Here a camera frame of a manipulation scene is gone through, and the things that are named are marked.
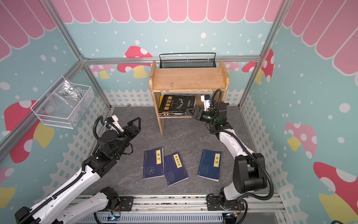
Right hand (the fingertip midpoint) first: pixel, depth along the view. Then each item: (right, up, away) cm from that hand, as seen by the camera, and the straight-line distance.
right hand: (187, 110), depth 77 cm
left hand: (-25, -7, -6) cm, 27 cm away
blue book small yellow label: (+14, -33, +10) cm, 38 cm away
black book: (-6, +5, +6) cm, 10 cm away
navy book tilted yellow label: (-7, -36, +8) cm, 38 cm away
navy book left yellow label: (-21, -34, +9) cm, 41 cm away
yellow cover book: (-17, +7, +10) cm, 20 cm away
